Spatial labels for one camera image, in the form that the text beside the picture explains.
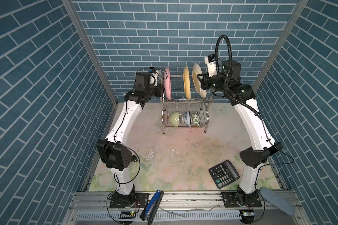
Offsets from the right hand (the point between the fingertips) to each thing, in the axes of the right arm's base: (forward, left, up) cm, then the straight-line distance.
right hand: (196, 73), depth 69 cm
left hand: (+3, +18, -11) cm, 22 cm away
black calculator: (-33, -20, -46) cm, 60 cm away
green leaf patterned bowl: (-1, -2, -34) cm, 34 cm away
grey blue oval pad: (-46, -48, -46) cm, 81 cm away
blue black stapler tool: (-55, +20, -45) cm, 74 cm away
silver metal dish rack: (+2, +5, -34) cm, 34 cm away
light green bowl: (-3, +12, -34) cm, 36 cm away
